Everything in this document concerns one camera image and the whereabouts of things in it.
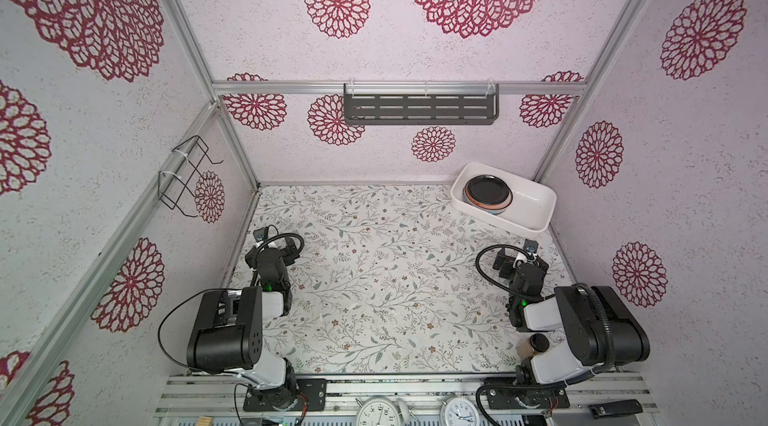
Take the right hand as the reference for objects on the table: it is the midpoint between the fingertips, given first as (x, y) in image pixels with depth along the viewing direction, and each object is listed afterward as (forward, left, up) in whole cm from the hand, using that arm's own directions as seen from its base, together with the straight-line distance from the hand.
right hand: (522, 248), depth 90 cm
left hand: (-2, +77, +1) cm, 77 cm away
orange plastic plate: (+22, +7, -5) cm, 23 cm away
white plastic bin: (+26, -13, -9) cm, 31 cm away
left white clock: (-42, +42, -5) cm, 60 cm away
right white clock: (-42, +23, -5) cm, 48 cm away
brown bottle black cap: (-28, +3, 0) cm, 28 cm away
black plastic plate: (+27, +5, -2) cm, 28 cm away
